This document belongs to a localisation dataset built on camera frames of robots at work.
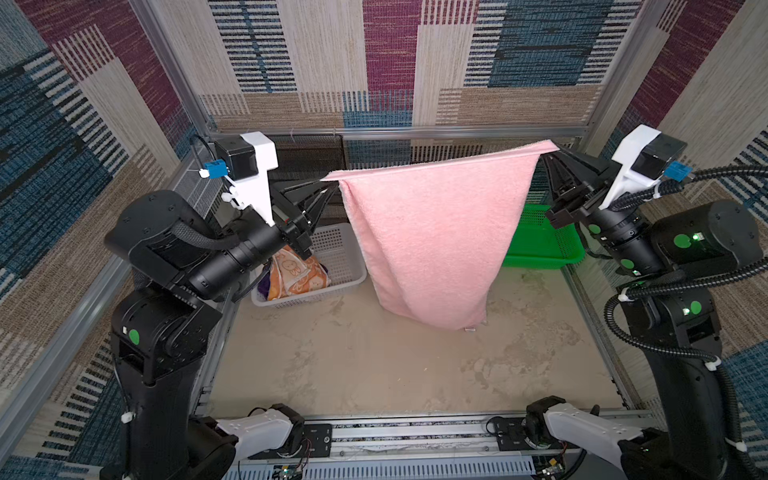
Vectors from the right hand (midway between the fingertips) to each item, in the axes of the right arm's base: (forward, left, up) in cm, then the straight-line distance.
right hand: (547, 150), depth 41 cm
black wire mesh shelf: (+54, +48, -36) cm, 81 cm away
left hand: (-4, +29, 0) cm, 29 cm away
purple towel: (+15, +59, -54) cm, 81 cm away
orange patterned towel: (+18, +51, -53) cm, 76 cm away
